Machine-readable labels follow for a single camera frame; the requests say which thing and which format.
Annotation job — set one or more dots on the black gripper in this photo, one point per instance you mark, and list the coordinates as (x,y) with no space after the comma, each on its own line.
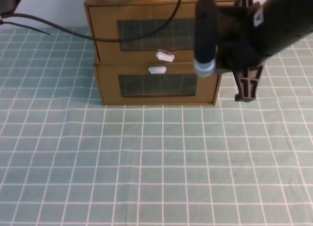
(236,51)

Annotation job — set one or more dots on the white drawer handle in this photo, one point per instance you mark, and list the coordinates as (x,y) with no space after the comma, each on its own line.
(157,70)
(164,56)

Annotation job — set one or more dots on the cardboard drawer box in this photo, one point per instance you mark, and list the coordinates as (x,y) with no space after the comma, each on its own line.
(123,19)
(132,84)

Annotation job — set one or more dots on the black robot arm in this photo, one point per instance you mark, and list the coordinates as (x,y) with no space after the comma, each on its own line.
(251,33)

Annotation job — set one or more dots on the cyan checkered tablecloth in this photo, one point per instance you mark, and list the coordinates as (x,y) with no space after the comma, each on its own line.
(67,160)

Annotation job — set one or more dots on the black cylindrical wrist camera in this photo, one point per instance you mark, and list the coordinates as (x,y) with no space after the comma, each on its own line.
(206,37)

